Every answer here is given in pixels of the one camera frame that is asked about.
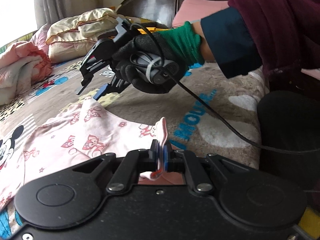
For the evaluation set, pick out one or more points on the pale pink quilt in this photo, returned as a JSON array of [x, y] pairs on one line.
[[40, 37]]

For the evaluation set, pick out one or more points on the person's leg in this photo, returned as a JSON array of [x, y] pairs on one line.
[[287, 135]]

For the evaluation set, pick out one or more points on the pink printed pajama top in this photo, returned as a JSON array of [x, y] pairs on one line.
[[75, 135]]

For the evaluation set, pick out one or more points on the cream yellow quilt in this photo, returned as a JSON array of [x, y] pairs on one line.
[[75, 35]]

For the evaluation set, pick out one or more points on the grey curtain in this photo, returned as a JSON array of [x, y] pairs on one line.
[[65, 0]]

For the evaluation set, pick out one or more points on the pink and mint quilt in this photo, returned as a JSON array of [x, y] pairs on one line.
[[20, 65]]

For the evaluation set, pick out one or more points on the brown cartoon printed blanket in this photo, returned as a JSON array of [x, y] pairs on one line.
[[212, 120]]

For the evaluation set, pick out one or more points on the window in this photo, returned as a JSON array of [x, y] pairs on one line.
[[15, 7]]

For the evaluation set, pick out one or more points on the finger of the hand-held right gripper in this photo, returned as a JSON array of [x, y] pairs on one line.
[[102, 91], [100, 52]]

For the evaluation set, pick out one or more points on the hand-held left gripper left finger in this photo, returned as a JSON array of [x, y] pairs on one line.
[[155, 153]]

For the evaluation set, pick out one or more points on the pink pillow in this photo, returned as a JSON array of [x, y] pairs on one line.
[[197, 10]]

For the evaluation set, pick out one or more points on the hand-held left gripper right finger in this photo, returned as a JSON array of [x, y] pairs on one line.
[[166, 160]]

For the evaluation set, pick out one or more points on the person's right hand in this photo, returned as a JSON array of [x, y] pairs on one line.
[[175, 42]]

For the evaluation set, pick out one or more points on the person's right forearm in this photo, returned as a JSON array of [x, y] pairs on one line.
[[250, 30]]

